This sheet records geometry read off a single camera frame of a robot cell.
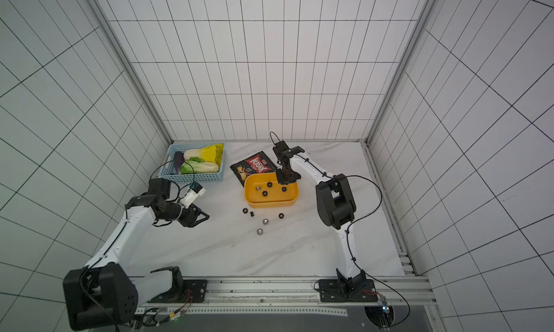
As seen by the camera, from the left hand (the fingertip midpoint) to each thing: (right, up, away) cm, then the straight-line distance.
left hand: (199, 216), depth 81 cm
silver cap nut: (+21, +8, +19) cm, 29 cm away
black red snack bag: (+19, +19, +29) cm, 40 cm away
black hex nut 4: (+19, -2, +11) cm, 22 cm away
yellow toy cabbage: (-4, +25, +24) cm, 35 cm away
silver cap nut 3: (+23, -8, +6) cm, 25 cm away
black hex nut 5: (+31, -2, +11) cm, 33 cm away
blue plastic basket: (-24, +16, +23) cm, 37 cm away
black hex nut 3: (+16, -1, +12) cm, 20 cm away
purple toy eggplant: (-21, +22, +26) cm, 40 cm away
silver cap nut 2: (+24, -5, +9) cm, 26 cm away
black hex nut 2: (+33, +8, +20) cm, 39 cm away
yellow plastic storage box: (+23, +7, +18) cm, 30 cm away
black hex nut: (+26, +10, +20) cm, 34 cm away
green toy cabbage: (-8, +19, +20) cm, 28 cm away
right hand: (+31, +12, +17) cm, 37 cm away
